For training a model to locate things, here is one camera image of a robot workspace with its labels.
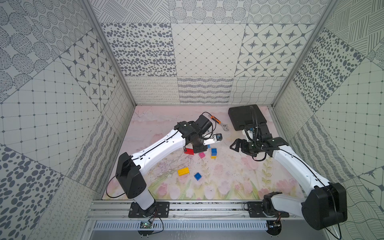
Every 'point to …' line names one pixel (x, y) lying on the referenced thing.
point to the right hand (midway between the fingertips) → (237, 150)
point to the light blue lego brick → (208, 146)
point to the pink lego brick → (201, 155)
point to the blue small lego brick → (197, 176)
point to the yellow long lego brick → (183, 171)
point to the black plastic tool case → (244, 117)
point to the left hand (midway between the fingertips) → (208, 145)
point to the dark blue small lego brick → (214, 152)
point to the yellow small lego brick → (213, 157)
